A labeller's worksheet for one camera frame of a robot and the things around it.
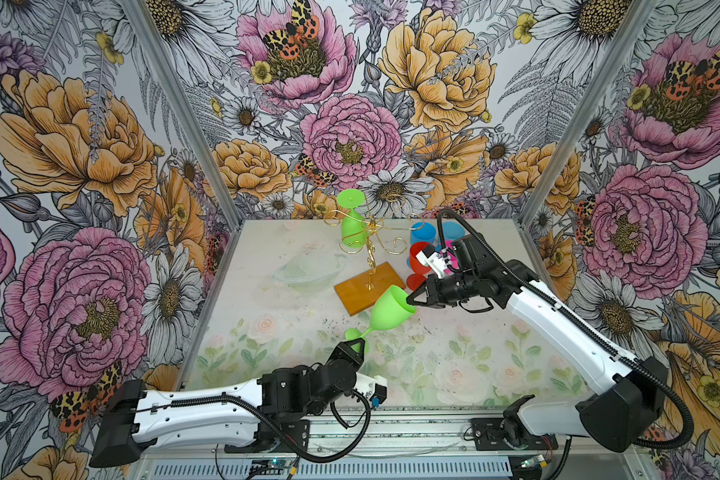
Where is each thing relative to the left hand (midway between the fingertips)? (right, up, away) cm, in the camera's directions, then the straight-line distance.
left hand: (353, 338), depth 74 cm
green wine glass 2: (+9, +8, -7) cm, 14 cm away
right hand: (+14, +8, -3) cm, 16 cm away
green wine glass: (0, +28, +12) cm, 30 cm away
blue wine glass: (+32, +28, +26) cm, 50 cm away
